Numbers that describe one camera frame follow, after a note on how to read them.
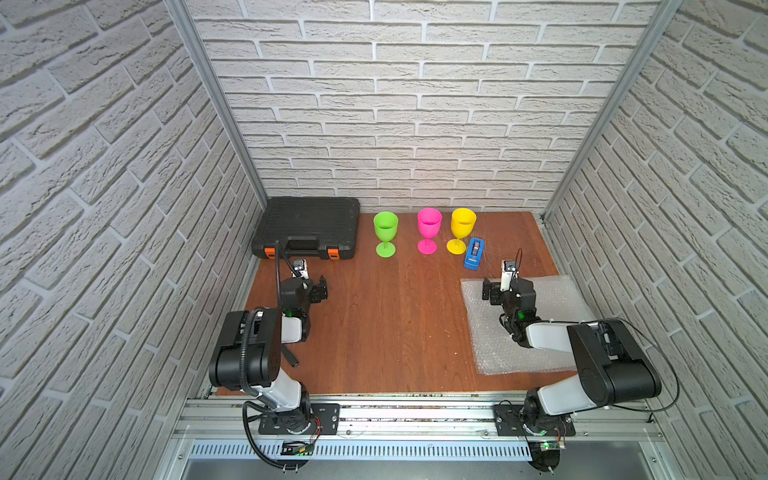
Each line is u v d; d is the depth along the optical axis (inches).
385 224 40.1
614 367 17.8
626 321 19.5
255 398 19.4
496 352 32.9
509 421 28.9
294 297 27.8
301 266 32.1
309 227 42.8
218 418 29.8
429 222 38.5
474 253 40.7
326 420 29.0
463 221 39.1
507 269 31.7
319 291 34.1
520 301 27.6
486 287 34.3
